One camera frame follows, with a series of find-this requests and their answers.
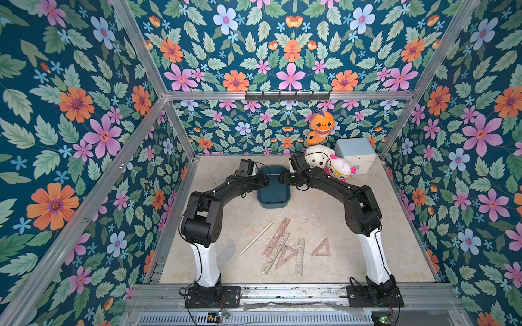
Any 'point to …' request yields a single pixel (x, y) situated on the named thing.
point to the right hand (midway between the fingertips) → (283, 176)
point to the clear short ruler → (300, 257)
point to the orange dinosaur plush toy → (323, 123)
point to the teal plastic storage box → (276, 195)
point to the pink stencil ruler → (276, 236)
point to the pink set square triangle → (287, 253)
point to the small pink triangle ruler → (323, 249)
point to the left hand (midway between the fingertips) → (265, 178)
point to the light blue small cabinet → (359, 152)
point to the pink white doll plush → (339, 168)
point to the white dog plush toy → (318, 155)
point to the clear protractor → (226, 251)
